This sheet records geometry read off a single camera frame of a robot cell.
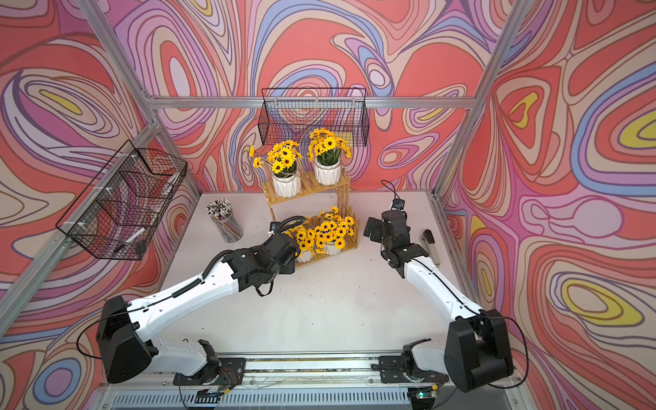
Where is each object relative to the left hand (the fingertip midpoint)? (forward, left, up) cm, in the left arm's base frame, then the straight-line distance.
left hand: (290, 258), depth 79 cm
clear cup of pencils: (+18, +27, +1) cm, 32 cm away
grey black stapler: (+14, -51, -12) cm, 55 cm away
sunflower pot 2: (+9, -13, 0) cm, 16 cm away
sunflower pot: (+6, -4, +2) cm, 8 cm away
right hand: (+11, -30, +1) cm, 32 cm away
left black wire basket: (+5, +51, +13) cm, 53 cm away
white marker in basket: (+4, +43, +9) cm, 45 cm away
